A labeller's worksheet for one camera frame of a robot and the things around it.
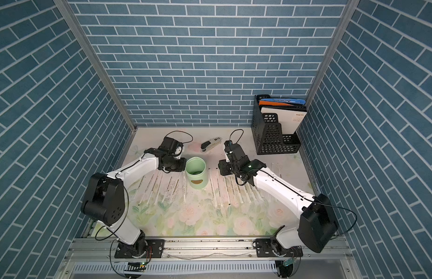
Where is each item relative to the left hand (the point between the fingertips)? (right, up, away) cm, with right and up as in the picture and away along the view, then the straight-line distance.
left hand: (189, 169), depth 92 cm
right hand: (+19, +4, -10) cm, 21 cm away
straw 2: (+16, -10, 0) cm, 19 cm away
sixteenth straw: (-7, -10, 0) cm, 13 cm away
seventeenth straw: (-2, -6, -2) cm, 7 cm away
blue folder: (+52, +37, +2) cm, 64 cm away
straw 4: (+24, -10, +1) cm, 26 cm away
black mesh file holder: (+42, +19, -2) cm, 46 cm away
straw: (+13, -10, 0) cm, 16 cm away
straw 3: (+20, -11, -1) cm, 23 cm away
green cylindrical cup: (+3, -2, +5) cm, 6 cm away
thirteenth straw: (-16, -11, -1) cm, 19 cm away
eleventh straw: (-11, -11, -1) cm, 16 cm away
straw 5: (+32, -12, -1) cm, 35 cm away
